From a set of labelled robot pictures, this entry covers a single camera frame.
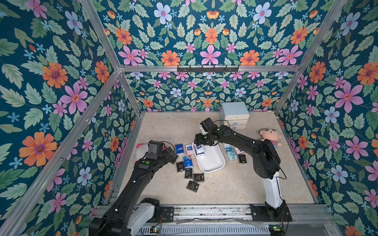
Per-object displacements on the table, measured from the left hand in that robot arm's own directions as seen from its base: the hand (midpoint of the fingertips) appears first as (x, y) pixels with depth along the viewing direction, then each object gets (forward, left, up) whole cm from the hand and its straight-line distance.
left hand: (171, 154), depth 82 cm
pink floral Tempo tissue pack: (+8, -10, -10) cm, 16 cm away
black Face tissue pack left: (-3, -4, -10) cm, 11 cm away
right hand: (+10, -16, -4) cm, 19 cm away
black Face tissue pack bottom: (-15, -11, -11) cm, 22 cm away
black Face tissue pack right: (-11, -15, -10) cm, 21 cm away
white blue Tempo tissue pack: (+5, -17, -6) cm, 18 cm away
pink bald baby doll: (+12, -67, -6) cm, 68 cm away
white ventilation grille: (-36, -17, -13) cm, 42 cm away
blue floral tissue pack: (-1, -9, -10) cm, 13 cm away
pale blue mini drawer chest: (+25, -42, +2) cm, 49 cm away
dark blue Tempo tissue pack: (+9, -4, -10) cm, 14 cm away
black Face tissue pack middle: (-8, -9, -10) cm, 16 cm away
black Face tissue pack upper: (+2, 0, -9) cm, 9 cm away
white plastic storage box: (+1, -25, -12) cm, 28 cm away
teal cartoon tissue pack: (+2, -37, -10) cm, 38 cm away
